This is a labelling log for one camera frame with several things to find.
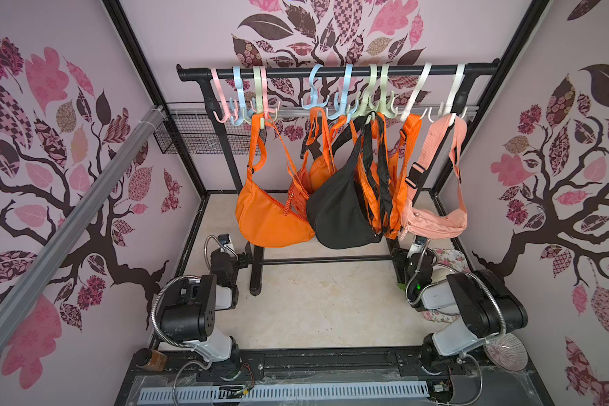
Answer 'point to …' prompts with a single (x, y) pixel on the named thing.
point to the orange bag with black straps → (261, 216)
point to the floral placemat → (458, 260)
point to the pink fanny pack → (419, 219)
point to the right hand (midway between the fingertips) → (413, 242)
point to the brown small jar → (153, 359)
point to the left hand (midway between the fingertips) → (239, 247)
